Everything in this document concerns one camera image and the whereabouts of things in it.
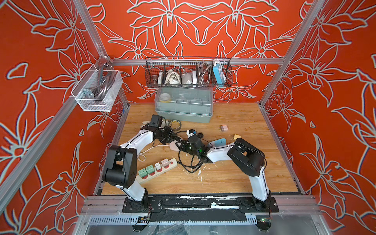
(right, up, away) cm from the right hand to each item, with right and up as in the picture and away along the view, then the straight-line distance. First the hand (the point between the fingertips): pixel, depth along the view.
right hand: (173, 145), depth 90 cm
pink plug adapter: (+36, +10, +12) cm, 39 cm away
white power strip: (-11, -12, -10) cm, 19 cm away
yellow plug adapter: (+43, +4, +8) cm, 44 cm away
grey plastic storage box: (+12, +26, +3) cm, 29 cm away
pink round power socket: (0, -1, +1) cm, 1 cm away
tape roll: (+1, +12, +17) cm, 21 cm away
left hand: (+3, +7, 0) cm, 8 cm away
